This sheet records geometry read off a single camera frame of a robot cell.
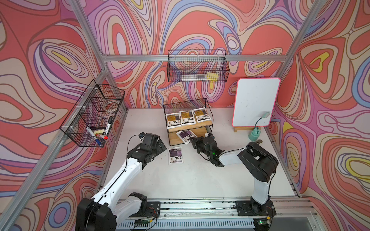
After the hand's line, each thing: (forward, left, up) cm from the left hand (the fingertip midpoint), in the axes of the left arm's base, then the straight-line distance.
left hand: (159, 148), depth 83 cm
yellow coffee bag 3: (+22, -26, +5) cm, 34 cm away
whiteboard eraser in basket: (+1, +28, +15) cm, 32 cm away
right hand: (+8, -17, -4) cm, 19 cm away
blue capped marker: (-4, +28, +13) cm, 31 cm away
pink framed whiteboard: (+31, -60, +13) cm, 69 cm away
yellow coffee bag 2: (+19, -16, +6) cm, 26 cm away
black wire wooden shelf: (+12, -24, +3) cm, 27 cm away
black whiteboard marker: (+1, +22, +19) cm, 29 cm away
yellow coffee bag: (+16, -8, +6) cm, 19 cm away
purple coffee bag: (+1, -9, -11) cm, 14 cm away
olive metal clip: (+12, -67, -10) cm, 69 cm away
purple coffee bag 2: (+12, -16, -4) cm, 20 cm away
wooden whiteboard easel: (+20, -51, -7) cm, 55 cm away
